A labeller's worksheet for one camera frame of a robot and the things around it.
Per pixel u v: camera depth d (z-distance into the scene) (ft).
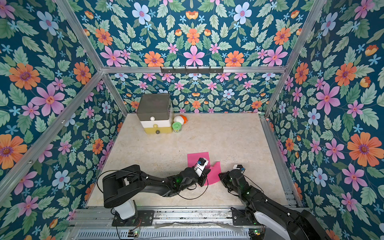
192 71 3.06
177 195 2.10
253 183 2.57
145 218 2.42
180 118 3.64
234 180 2.20
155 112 3.04
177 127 3.48
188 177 2.09
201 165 2.36
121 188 1.50
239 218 2.41
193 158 3.17
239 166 2.69
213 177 2.77
